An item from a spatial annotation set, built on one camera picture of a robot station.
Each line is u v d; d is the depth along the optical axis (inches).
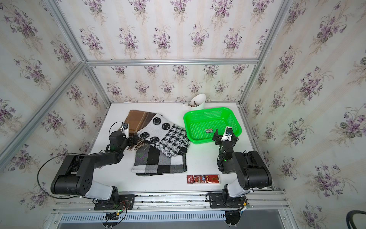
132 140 33.0
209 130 39.9
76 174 17.5
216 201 28.8
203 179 31.5
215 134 32.8
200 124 37.6
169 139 35.7
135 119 42.5
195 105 41.5
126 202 28.6
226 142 27.8
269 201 29.4
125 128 31.4
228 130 29.6
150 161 34.2
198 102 42.7
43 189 26.9
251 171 17.8
